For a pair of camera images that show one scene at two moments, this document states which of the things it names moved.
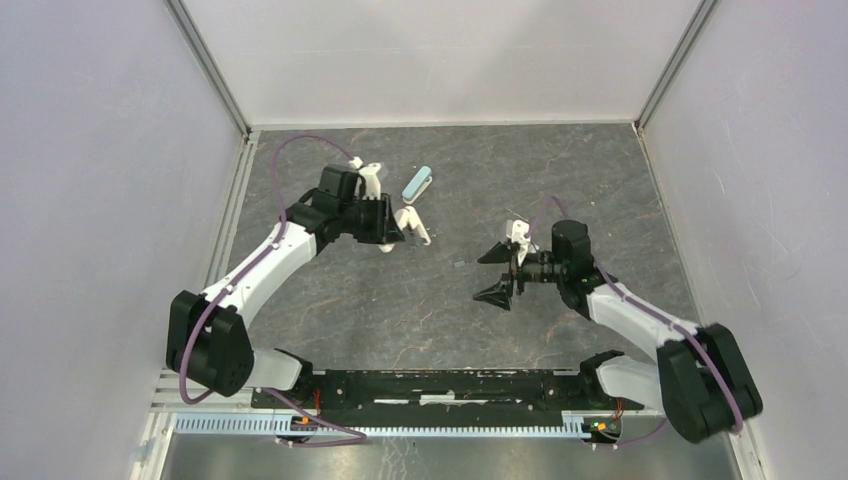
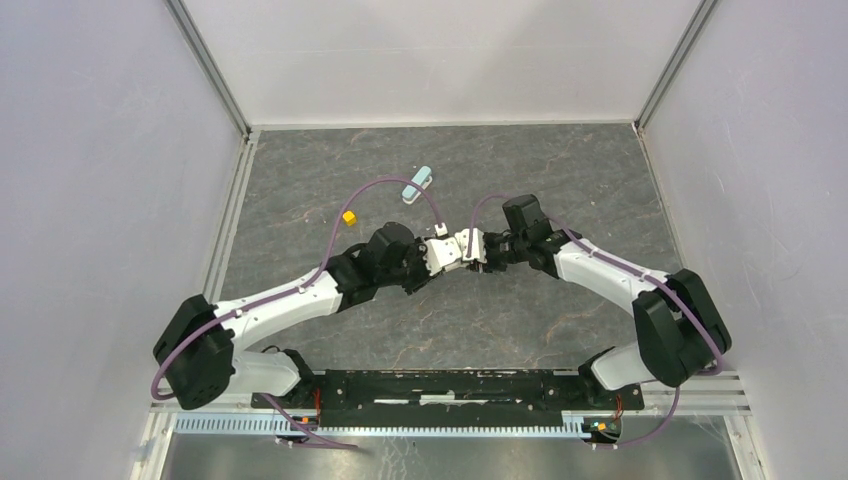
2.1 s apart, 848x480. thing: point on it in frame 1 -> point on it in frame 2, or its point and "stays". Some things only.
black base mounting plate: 376,393 stays
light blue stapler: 417,185 stays
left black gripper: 385,227 -> 418,248
